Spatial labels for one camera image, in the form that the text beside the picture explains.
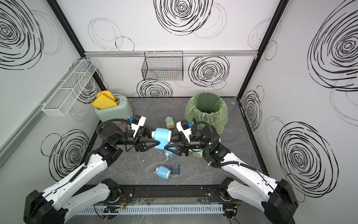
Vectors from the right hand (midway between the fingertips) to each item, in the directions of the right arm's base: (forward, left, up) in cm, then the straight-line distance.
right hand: (166, 145), depth 59 cm
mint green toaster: (+34, +36, -18) cm, 53 cm away
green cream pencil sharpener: (+6, -15, -22) cm, 27 cm away
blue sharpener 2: (-5, +4, -23) cm, 24 cm away
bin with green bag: (+37, -23, -17) cm, 46 cm away
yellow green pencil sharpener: (+29, +3, -25) cm, 38 cm away
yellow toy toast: (+36, +46, -9) cm, 59 cm away
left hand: (+1, +3, +2) cm, 4 cm away
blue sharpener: (+6, +2, -25) cm, 26 cm away
